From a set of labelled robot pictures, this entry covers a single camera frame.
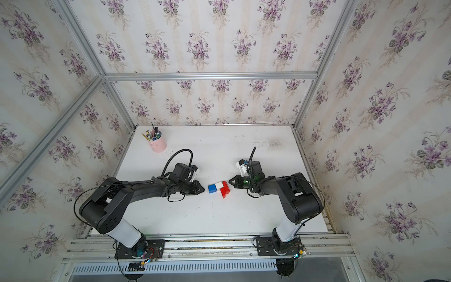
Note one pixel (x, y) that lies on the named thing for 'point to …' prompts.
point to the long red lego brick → (225, 190)
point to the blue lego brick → (212, 188)
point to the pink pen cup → (158, 145)
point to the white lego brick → (218, 186)
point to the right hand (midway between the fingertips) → (232, 182)
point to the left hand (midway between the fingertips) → (205, 191)
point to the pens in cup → (152, 135)
